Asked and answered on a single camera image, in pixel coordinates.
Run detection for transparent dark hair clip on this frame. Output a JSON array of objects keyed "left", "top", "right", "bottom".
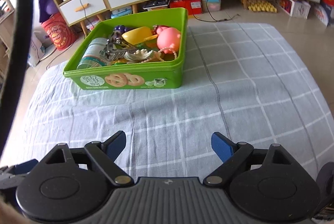
[{"left": 103, "top": 30, "right": 137, "bottom": 62}]

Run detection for yellow toy bowl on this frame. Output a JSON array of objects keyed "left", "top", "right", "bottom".
[{"left": 122, "top": 27, "right": 157, "bottom": 45}]

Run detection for pink pig toy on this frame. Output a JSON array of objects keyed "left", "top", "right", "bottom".
[{"left": 153, "top": 25, "right": 181, "bottom": 58}]

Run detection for grey checked table cloth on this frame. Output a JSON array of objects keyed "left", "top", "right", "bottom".
[{"left": 1, "top": 23, "right": 333, "bottom": 178}]

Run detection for clear cotton swab jar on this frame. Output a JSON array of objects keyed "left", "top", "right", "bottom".
[{"left": 76, "top": 37, "right": 109, "bottom": 70}]

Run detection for green plastic storage box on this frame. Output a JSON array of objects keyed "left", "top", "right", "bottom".
[{"left": 63, "top": 8, "right": 188, "bottom": 90}]

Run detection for orange green pumpkin toy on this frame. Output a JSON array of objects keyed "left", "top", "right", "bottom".
[{"left": 136, "top": 39, "right": 158, "bottom": 50}]

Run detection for white paper shopping bag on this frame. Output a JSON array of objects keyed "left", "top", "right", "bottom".
[{"left": 27, "top": 31, "right": 56, "bottom": 68}]

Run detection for red cartoon bucket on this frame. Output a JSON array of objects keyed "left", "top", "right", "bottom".
[{"left": 41, "top": 13, "right": 78, "bottom": 51}]

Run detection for purple toy grapes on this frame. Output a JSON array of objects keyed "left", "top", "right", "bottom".
[{"left": 114, "top": 25, "right": 132, "bottom": 34}]

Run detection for blue lid storage bin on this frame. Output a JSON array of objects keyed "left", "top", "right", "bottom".
[{"left": 110, "top": 6, "right": 133, "bottom": 19}]

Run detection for yellow egg crate foam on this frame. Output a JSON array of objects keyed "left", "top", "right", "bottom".
[{"left": 246, "top": 0, "right": 277, "bottom": 13}]

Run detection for red box under cabinet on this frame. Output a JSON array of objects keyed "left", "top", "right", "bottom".
[{"left": 169, "top": 0, "right": 203, "bottom": 15}]

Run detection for black cable loop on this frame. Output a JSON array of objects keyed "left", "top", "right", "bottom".
[{"left": 0, "top": 0, "right": 34, "bottom": 159}]

